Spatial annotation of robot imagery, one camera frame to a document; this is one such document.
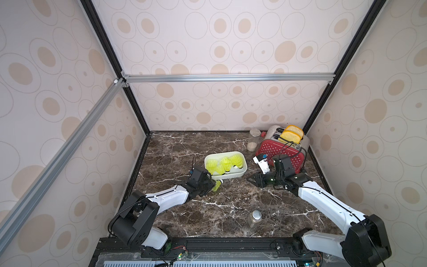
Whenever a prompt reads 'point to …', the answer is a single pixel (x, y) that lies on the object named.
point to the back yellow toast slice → (295, 129)
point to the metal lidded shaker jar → (254, 218)
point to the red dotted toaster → (269, 147)
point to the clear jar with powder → (253, 140)
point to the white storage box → (234, 171)
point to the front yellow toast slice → (291, 136)
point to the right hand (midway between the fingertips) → (248, 180)
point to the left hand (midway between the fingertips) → (219, 182)
